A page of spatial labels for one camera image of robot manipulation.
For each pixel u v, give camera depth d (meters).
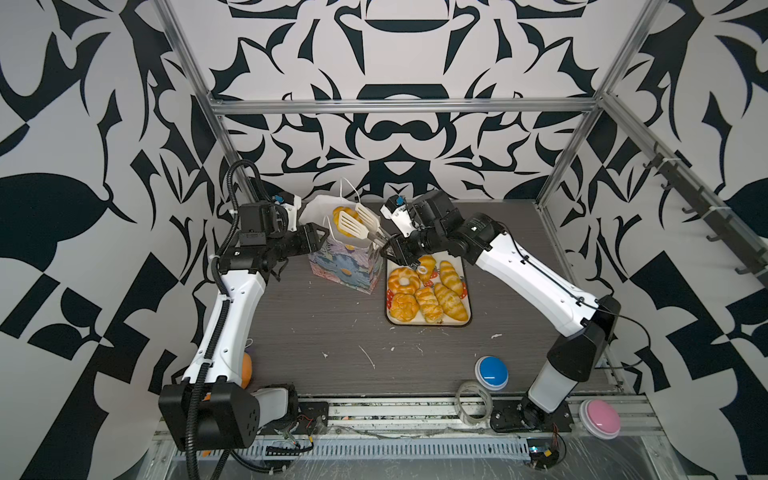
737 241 0.55
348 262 0.83
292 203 0.68
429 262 0.99
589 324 0.42
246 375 0.77
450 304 0.89
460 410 0.73
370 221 0.76
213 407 0.39
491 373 0.80
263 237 0.57
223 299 0.46
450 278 0.96
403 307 0.89
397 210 0.64
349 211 0.76
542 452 0.71
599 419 0.73
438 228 0.55
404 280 0.98
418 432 0.73
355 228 0.73
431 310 0.88
